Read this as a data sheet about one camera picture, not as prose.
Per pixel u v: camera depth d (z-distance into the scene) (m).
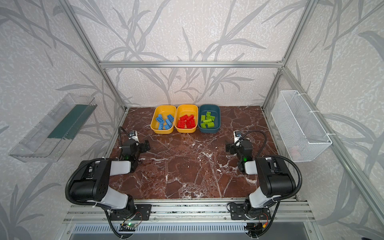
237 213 0.73
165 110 1.16
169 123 1.08
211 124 1.08
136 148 0.77
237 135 0.81
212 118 1.12
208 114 1.15
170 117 1.12
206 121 1.09
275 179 0.46
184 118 1.12
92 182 0.45
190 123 1.08
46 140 0.63
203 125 1.07
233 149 0.85
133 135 0.82
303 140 0.61
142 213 0.73
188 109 1.17
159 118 1.08
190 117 1.12
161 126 1.06
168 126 1.08
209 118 1.12
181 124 1.06
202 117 1.12
